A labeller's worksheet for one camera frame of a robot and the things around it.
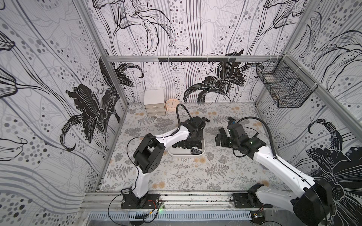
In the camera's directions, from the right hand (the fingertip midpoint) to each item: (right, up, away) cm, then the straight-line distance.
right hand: (222, 137), depth 82 cm
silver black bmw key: (-16, -10, +7) cm, 20 cm away
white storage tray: (-25, -11, +10) cm, 30 cm away
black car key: (-20, -6, +10) cm, 23 cm away
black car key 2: (-13, -5, +10) cm, 18 cm away
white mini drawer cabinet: (-45, +23, +19) cm, 54 cm away
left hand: (-14, -2, +10) cm, 17 cm away
